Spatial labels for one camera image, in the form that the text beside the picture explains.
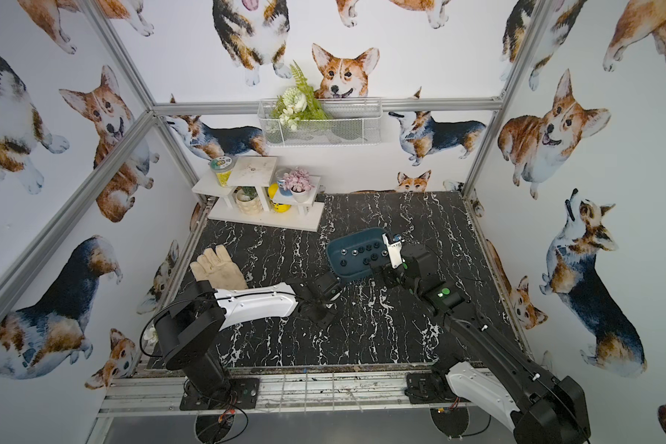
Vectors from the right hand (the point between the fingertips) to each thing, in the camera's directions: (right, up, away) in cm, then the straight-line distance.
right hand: (392, 251), depth 79 cm
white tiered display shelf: (-45, +26, +21) cm, 56 cm away
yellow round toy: (-41, +20, +25) cm, 52 cm away
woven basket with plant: (-53, +17, +33) cm, 65 cm away
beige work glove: (-59, -9, +19) cm, 62 cm away
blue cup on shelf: (-35, +19, +17) cm, 44 cm away
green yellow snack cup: (-57, +28, +19) cm, 66 cm away
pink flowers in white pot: (-29, +21, +11) cm, 38 cm away
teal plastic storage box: (-11, -4, +22) cm, 25 cm away
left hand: (-19, -20, +9) cm, 29 cm away
